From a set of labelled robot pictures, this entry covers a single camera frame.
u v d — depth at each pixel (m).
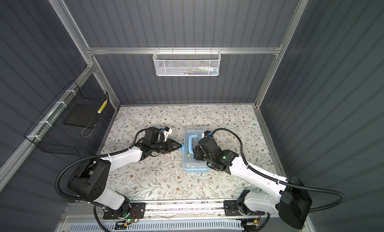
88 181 0.45
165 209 0.75
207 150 0.60
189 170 0.85
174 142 0.81
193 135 0.89
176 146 0.84
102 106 0.82
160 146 0.76
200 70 0.93
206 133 0.72
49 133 0.64
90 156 0.47
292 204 0.40
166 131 0.83
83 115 0.78
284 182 0.42
